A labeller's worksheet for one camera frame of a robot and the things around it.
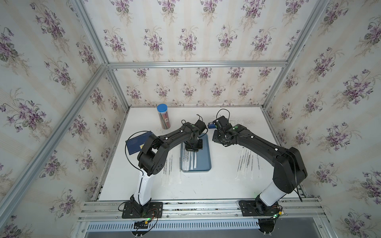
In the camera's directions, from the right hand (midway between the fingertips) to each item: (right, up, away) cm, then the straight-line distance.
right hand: (217, 138), depth 88 cm
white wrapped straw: (-25, -15, +2) cm, 29 cm away
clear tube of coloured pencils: (-34, +18, +5) cm, 39 cm away
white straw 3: (-13, -14, 0) cm, 19 cm away
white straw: (-20, -14, +2) cm, 24 cm away
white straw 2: (-16, -14, +1) cm, 21 cm away
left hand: (-10, -9, +3) cm, 14 cm away
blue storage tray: (-8, -11, +1) cm, 14 cm away
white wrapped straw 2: (+16, -16, 0) cm, 22 cm away
